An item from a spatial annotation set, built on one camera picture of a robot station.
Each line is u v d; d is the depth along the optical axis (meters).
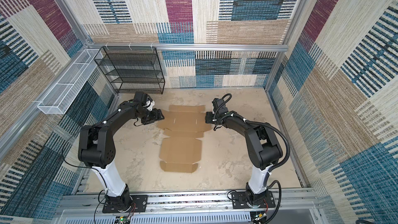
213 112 0.87
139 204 0.74
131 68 1.09
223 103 0.76
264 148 0.49
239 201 0.73
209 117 0.87
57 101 0.70
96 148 0.50
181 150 0.91
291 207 0.73
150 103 0.83
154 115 0.85
